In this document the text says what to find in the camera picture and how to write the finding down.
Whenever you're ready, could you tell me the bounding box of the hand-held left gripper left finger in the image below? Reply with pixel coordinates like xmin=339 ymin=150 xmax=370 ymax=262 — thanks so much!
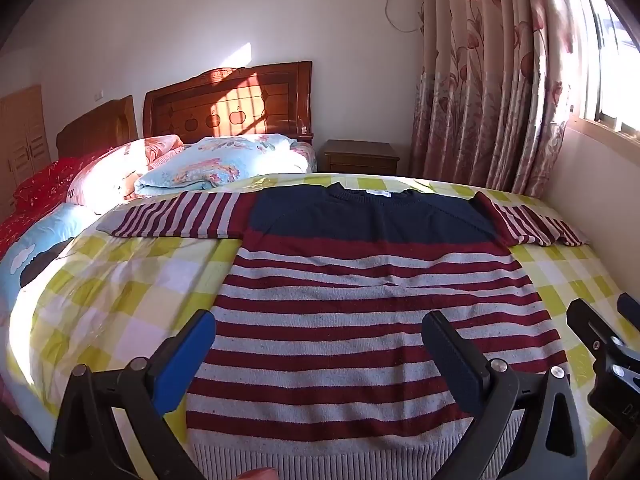
xmin=50 ymin=310 xmax=217 ymax=480

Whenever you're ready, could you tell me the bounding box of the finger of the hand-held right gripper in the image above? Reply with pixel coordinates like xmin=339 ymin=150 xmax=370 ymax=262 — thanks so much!
xmin=566 ymin=298 xmax=640 ymax=386
xmin=616 ymin=292 xmax=640 ymax=319

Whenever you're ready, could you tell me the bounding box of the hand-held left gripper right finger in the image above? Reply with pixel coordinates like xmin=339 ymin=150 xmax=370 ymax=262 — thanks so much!
xmin=421 ymin=310 xmax=588 ymax=480

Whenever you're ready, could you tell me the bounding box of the striped knit sweater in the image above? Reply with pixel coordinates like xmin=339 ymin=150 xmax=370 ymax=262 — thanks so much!
xmin=97 ymin=183 xmax=593 ymax=480

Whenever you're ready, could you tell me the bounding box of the yellow checkered tablecloth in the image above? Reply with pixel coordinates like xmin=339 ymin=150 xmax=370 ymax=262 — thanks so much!
xmin=5 ymin=172 xmax=640 ymax=480

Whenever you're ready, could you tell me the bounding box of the light blue cloud blanket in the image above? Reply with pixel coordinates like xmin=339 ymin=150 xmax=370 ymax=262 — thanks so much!
xmin=0 ymin=202 xmax=101 ymax=321

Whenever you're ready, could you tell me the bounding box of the light blue floral quilt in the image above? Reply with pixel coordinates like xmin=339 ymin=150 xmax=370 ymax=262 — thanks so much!
xmin=135 ymin=133 xmax=306 ymax=196

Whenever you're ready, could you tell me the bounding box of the pink floral pillow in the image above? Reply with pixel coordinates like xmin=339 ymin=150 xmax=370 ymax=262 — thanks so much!
xmin=67 ymin=134 xmax=185 ymax=211

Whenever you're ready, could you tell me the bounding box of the wooden nightstand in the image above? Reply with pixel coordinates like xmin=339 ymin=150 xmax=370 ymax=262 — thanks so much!
xmin=320 ymin=139 xmax=401 ymax=176

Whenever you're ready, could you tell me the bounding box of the red bed sheet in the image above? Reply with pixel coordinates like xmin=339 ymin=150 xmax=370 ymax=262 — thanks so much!
xmin=0 ymin=152 xmax=108 ymax=256

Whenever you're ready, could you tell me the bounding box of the floral bed sheet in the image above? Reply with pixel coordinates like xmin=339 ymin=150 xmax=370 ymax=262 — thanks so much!
xmin=292 ymin=140 xmax=319 ymax=174

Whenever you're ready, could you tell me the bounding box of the window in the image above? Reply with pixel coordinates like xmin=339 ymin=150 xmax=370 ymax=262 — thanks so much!
xmin=570 ymin=0 xmax=640 ymax=136

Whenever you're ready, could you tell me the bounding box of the small plain wooden headboard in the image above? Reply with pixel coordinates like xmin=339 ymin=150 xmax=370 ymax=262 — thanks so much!
xmin=56 ymin=95 xmax=139 ymax=158

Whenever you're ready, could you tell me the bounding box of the pink floral curtain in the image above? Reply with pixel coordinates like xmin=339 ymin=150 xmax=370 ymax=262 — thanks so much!
xmin=410 ymin=0 xmax=601 ymax=198

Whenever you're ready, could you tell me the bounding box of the large carved wooden headboard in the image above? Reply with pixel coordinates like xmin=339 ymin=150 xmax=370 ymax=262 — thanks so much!
xmin=142 ymin=60 xmax=315 ymax=143

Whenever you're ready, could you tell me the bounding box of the light wooden wardrobe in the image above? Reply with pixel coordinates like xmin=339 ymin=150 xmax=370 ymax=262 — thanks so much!
xmin=0 ymin=84 xmax=51 ymax=216

